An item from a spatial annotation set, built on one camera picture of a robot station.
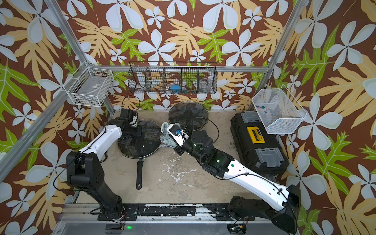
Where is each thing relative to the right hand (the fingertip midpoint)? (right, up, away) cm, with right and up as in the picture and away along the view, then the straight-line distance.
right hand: (170, 132), depth 64 cm
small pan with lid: (+10, +11, +55) cm, 57 cm away
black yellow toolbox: (+46, -10, +13) cm, 49 cm away
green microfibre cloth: (-2, -4, -1) cm, 4 cm away
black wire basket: (-2, +35, +33) cm, 48 cm away
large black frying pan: (-20, -19, +21) cm, 34 cm away
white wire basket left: (-50, +26, +22) cm, 61 cm away
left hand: (-22, 0, +27) cm, 35 cm away
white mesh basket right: (+62, +11, +20) cm, 66 cm away
